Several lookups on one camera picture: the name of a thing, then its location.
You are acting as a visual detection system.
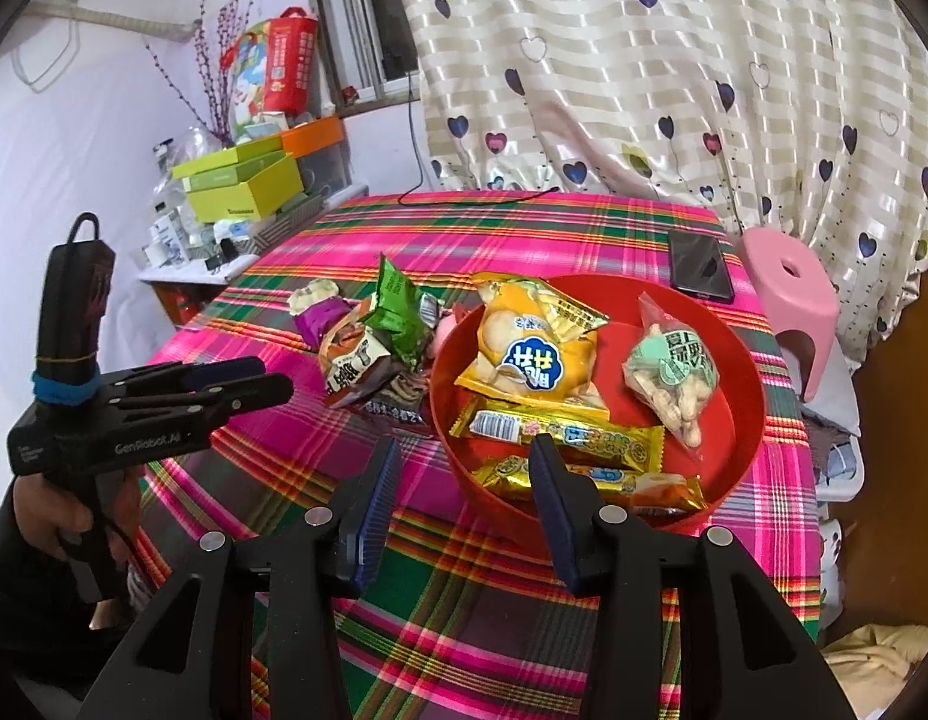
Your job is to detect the yellow biscuit bag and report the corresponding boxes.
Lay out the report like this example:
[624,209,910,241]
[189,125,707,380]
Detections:
[455,272,611,421]

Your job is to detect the white heart print curtain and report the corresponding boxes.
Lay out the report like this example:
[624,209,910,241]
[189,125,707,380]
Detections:
[377,0,928,361]

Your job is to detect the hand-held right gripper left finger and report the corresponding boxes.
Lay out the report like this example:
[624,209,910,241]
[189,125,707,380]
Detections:
[77,436,405,720]

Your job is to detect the pink plastic stool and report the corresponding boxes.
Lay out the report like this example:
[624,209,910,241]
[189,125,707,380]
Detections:
[737,227,840,402]

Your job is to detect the purple snack packet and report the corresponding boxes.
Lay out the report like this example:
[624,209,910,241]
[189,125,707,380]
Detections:
[295,296,352,350]

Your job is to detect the orange brown snack packet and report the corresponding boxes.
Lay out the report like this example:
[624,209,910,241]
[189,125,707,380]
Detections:
[317,307,394,406]

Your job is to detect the person's left hand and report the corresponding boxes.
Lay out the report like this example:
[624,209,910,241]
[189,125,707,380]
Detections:
[12,463,145,592]

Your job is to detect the white side table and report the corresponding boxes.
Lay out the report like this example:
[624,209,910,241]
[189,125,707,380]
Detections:
[137,180,371,331]

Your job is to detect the clear peanut bag green label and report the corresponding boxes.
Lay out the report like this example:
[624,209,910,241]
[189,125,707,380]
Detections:
[621,292,727,458]

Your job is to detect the cream cloth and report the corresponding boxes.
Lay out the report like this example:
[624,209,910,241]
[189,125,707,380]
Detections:
[819,622,928,691]

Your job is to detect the round red basket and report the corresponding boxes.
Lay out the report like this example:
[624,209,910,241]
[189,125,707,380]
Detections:
[430,275,766,537]

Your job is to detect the white wall pipe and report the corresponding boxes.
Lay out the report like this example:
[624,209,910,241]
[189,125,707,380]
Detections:
[25,4,199,42]

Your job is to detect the pink snack packet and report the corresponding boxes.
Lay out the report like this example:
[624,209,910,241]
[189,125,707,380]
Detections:
[434,307,465,357]

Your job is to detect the red gift bag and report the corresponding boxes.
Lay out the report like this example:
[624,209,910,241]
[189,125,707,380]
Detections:
[265,7,319,117]

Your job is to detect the window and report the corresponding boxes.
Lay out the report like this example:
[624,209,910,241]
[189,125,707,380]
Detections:
[302,0,424,117]

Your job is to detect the purple budded branches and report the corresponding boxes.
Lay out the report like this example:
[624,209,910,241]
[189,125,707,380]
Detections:
[145,0,259,147]

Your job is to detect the blue elastic band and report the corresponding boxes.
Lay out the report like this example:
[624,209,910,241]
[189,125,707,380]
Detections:
[32,369,103,400]

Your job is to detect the pink green plaid tablecloth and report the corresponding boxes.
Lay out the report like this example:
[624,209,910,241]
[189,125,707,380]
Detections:
[126,191,825,720]

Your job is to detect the gold orange snack bar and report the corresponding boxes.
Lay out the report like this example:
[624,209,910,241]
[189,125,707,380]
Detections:
[471,454,708,518]

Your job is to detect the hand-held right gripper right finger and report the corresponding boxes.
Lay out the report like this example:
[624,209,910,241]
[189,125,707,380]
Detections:
[528,435,858,720]

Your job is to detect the black cable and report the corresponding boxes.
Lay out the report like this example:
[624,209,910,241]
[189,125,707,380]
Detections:
[398,71,562,207]

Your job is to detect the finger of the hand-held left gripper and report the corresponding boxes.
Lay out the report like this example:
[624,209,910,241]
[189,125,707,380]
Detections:
[104,357,270,396]
[130,372,295,434]

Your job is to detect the black white patterned box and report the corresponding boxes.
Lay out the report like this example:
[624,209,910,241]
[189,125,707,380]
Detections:
[246,191,322,252]

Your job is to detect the orange lidded storage bin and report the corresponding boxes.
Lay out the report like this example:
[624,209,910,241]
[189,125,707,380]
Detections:
[280,116,354,200]

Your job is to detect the thin lime green box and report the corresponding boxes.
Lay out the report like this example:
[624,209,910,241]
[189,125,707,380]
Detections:
[171,142,292,192]

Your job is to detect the large lime green box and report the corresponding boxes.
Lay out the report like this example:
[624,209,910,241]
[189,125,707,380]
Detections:
[186,154,307,222]

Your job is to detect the black smartphone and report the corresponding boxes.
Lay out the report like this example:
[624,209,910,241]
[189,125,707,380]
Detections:
[669,229,735,303]

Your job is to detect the colourful gift bag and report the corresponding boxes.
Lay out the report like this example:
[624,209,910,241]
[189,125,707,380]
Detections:
[222,21,274,143]

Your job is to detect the dark plum snack packet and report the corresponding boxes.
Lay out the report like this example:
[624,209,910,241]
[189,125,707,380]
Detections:
[359,360,435,421]

